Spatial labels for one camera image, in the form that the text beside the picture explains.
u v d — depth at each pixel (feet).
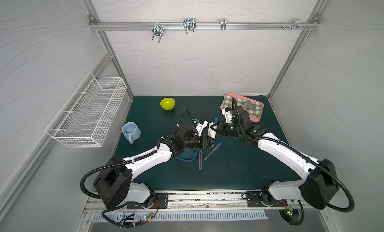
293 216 2.35
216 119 2.55
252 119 3.43
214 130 2.44
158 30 2.62
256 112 3.61
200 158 2.84
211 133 2.47
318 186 1.31
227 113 2.36
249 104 3.77
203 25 2.55
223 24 2.55
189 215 2.31
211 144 2.39
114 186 1.34
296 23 2.51
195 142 2.21
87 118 2.25
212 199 2.46
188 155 2.75
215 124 2.48
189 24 2.51
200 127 2.36
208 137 2.31
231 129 2.20
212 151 2.96
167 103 3.64
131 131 2.94
